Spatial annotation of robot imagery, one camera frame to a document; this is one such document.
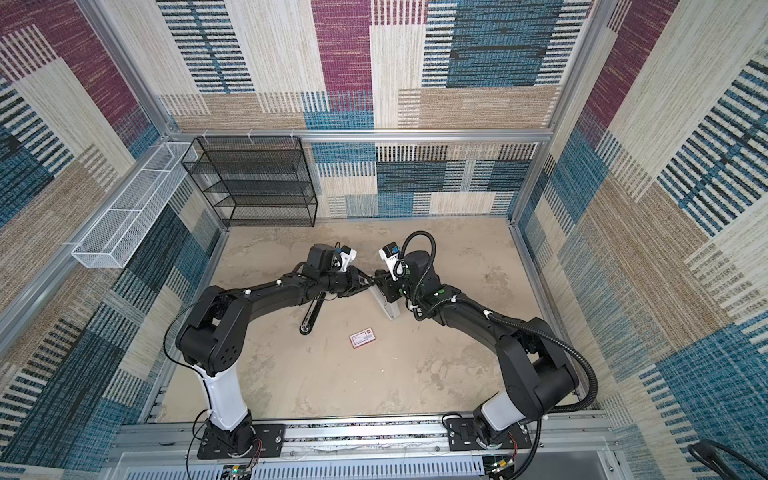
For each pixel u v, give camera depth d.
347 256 0.89
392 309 0.85
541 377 0.44
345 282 0.83
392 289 0.77
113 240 0.71
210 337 0.50
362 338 0.89
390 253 0.76
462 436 0.73
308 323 0.92
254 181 1.12
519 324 0.47
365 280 0.89
